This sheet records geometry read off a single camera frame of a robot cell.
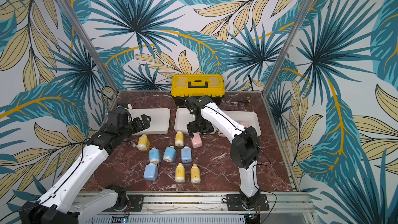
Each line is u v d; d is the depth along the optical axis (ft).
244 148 1.60
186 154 2.68
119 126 1.86
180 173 2.46
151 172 2.53
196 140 2.88
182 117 3.36
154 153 2.67
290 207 2.45
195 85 3.32
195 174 2.45
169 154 2.69
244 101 3.72
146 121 2.35
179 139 2.86
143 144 2.79
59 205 1.24
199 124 2.32
